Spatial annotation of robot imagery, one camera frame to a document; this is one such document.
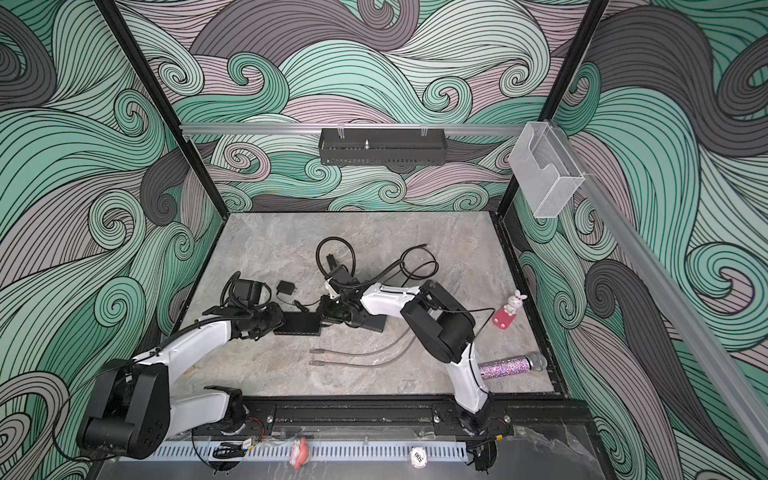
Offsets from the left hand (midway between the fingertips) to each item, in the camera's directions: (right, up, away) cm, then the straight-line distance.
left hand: (284, 316), depth 89 cm
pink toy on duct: (+11, -24, -24) cm, 36 cm away
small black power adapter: (-2, +7, +8) cm, 11 cm away
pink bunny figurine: (+68, 0, +1) cm, 68 cm away
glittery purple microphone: (+67, -10, -11) cm, 68 cm away
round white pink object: (+37, -24, -25) cm, 51 cm away
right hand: (+10, -1, -1) cm, 10 cm away
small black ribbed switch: (+5, -2, +1) cm, 5 cm away
